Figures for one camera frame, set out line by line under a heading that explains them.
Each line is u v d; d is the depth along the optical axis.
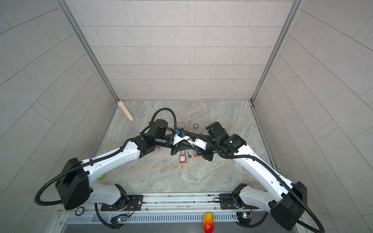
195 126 1.02
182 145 0.63
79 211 0.68
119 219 0.64
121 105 1.09
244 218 0.68
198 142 0.63
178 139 0.61
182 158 0.85
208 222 0.64
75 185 0.40
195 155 0.87
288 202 0.37
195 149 0.69
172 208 0.71
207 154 0.63
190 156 0.87
